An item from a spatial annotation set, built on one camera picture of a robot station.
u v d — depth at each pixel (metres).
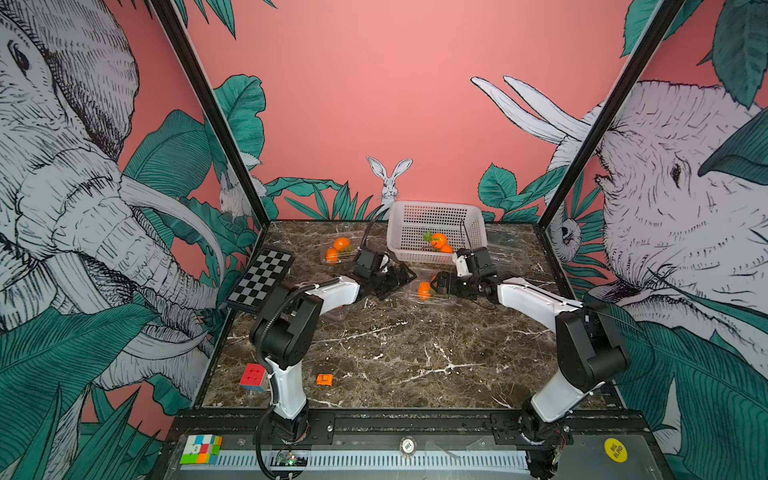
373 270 0.77
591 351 0.47
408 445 0.66
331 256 1.04
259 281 0.99
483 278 0.72
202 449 0.66
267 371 0.53
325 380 0.80
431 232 1.18
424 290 0.95
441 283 0.84
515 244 1.15
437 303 0.92
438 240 1.08
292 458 0.70
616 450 0.72
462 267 0.80
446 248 1.05
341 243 1.07
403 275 0.85
